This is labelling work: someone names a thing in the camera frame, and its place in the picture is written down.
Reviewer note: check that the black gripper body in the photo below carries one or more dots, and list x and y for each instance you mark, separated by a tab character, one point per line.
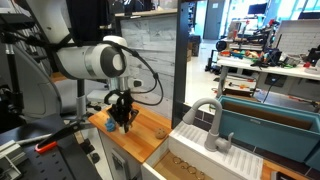
121	105

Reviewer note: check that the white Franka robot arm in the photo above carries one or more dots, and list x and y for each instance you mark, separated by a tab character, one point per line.
83	61

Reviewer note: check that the white toy kitchen cabinet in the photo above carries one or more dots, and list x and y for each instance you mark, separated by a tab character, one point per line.
115	156

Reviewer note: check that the brown toy cookie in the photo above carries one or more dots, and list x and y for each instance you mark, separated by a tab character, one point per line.
160	133

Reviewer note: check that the grey toy faucet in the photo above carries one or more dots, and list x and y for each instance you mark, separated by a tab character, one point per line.
213	133

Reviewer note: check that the white toy sink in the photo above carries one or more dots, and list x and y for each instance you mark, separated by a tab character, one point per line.
233	160

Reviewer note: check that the blue crumpled cloth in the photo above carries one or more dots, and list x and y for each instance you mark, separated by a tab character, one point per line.
110	125

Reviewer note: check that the grey stand pole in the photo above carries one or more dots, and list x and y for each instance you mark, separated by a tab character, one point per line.
81	100

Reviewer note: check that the brown cardboard sink insert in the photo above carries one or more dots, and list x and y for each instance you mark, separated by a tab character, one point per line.
173	171

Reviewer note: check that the grey wood backsplash panel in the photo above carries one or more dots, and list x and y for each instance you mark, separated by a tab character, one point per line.
156	50

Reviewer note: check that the black perforated board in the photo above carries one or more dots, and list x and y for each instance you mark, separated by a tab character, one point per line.
50	163

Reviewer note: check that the brown cardboard box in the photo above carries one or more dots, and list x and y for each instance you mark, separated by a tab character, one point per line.
193	48

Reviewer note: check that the brown cardboard bin liner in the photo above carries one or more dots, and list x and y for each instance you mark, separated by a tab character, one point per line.
266	115

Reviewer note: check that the large teal plastic bin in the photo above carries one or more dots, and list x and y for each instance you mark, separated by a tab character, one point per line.
266	138

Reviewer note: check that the white work table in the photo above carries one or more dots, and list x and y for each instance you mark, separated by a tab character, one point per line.
266	68

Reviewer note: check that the white brick pattern panel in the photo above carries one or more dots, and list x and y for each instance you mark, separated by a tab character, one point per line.
296	36

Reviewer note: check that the small teal plastic bin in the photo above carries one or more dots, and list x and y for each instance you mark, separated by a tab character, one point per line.
313	158

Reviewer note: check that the thick black vertical post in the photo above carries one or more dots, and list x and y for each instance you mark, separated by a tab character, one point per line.
180	66

